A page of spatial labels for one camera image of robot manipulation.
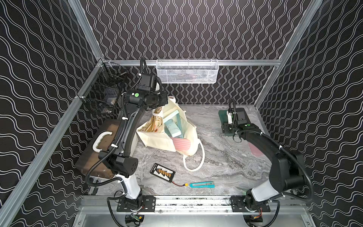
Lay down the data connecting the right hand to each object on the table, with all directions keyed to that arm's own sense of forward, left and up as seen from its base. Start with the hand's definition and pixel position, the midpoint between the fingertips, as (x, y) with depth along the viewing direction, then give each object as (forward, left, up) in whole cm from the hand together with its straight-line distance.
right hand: (228, 124), depth 92 cm
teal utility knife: (-33, +18, -14) cm, 40 cm away
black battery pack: (-27, +41, -11) cm, 51 cm away
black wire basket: (+15, +81, +15) cm, 84 cm away
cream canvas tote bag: (-11, +47, +5) cm, 49 cm away
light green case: (-3, +37, -1) cm, 37 cm away
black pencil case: (-10, 0, +20) cm, 22 cm away
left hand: (0, +38, +24) cm, 45 cm away
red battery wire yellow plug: (-33, +28, -14) cm, 46 cm away
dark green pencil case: (+4, +3, +2) cm, 5 cm away
